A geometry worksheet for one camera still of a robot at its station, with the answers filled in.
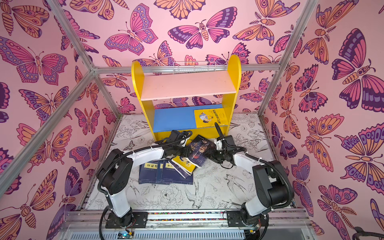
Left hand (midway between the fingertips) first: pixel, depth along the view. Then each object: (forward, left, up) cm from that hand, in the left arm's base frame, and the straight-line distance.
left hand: (192, 150), depth 91 cm
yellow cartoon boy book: (-8, +4, -1) cm, 9 cm away
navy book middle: (-12, +18, -2) cm, 22 cm away
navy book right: (-14, +13, -4) cm, 20 cm away
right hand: (-2, -8, 0) cm, 9 cm away
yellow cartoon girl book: (+20, -10, +8) cm, 24 cm away
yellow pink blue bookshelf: (+43, +2, +2) cm, 43 cm away
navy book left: (-12, +26, -4) cm, 29 cm away
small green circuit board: (-42, +32, -9) cm, 53 cm away
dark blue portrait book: (+2, -4, -2) cm, 5 cm away
